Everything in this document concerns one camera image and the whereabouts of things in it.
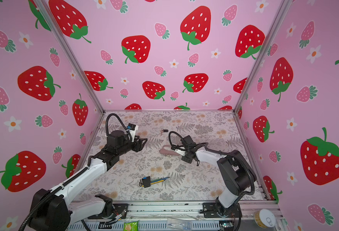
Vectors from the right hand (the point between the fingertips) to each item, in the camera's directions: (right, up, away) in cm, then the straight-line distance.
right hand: (186, 152), depth 94 cm
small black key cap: (-15, +14, +13) cm, 24 cm away
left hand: (-26, +11, -13) cm, 31 cm away
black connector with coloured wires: (-25, -15, -11) cm, 31 cm away
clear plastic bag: (-6, -30, -25) cm, 40 cm away
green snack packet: (-29, -31, -26) cm, 50 cm away
